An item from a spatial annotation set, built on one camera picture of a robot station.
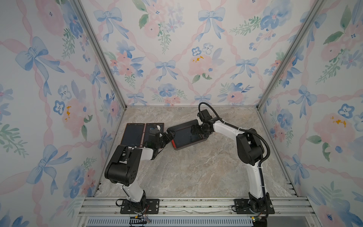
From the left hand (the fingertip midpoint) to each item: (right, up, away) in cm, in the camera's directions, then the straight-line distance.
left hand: (174, 133), depth 95 cm
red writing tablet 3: (-21, +5, +13) cm, 25 cm away
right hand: (+15, +2, +11) cm, 18 cm away
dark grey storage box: (+6, -3, +9) cm, 11 cm away
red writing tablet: (+7, -4, +9) cm, 12 cm away
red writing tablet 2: (-30, -2, +8) cm, 31 cm away
